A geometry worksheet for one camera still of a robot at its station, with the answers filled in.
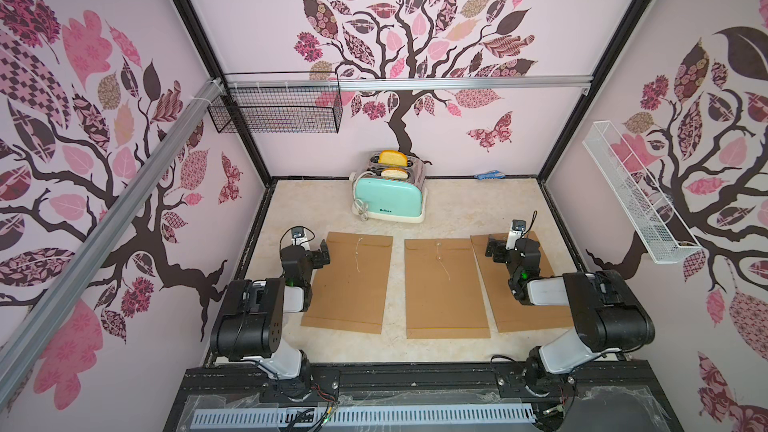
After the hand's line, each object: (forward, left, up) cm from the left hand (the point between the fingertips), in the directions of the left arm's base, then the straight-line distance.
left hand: (309, 247), depth 95 cm
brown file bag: (-13, -43, -7) cm, 46 cm away
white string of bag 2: (-1, -15, -4) cm, 16 cm away
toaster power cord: (+12, -16, +6) cm, 21 cm away
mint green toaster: (+15, -27, +10) cm, 32 cm away
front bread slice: (+19, -28, +14) cm, 37 cm away
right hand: (+2, -64, +1) cm, 64 cm away
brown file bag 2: (-21, -62, -4) cm, 65 cm away
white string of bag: (+3, -43, -5) cm, 43 cm away
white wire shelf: (+1, -94, +22) cm, 96 cm away
